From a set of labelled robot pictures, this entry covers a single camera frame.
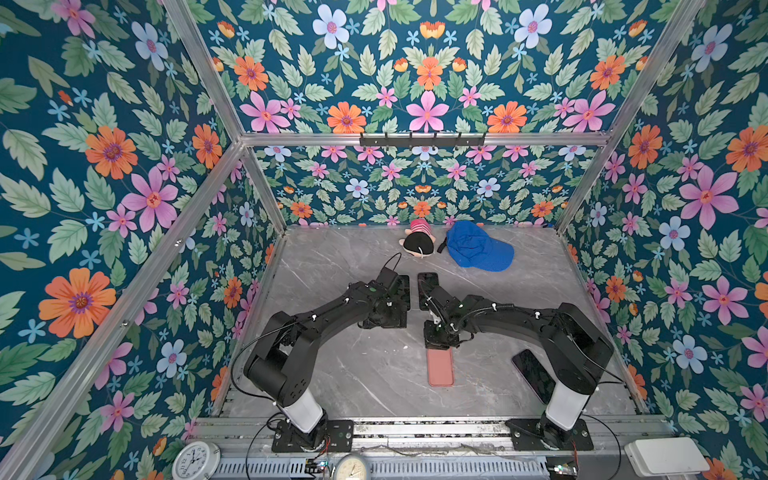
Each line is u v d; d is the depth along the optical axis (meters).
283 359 0.45
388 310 0.81
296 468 0.70
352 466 0.66
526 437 0.72
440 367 0.86
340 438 0.73
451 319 0.67
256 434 0.73
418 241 1.05
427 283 1.11
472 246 1.11
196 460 0.68
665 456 1.07
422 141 0.93
